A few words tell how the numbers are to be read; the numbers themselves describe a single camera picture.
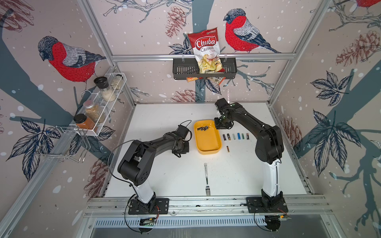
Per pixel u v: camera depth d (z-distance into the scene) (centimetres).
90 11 73
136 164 47
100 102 80
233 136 102
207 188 80
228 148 95
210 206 75
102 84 72
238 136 101
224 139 100
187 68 95
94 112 65
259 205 72
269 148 57
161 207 73
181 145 74
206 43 82
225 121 79
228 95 107
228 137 100
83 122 59
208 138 100
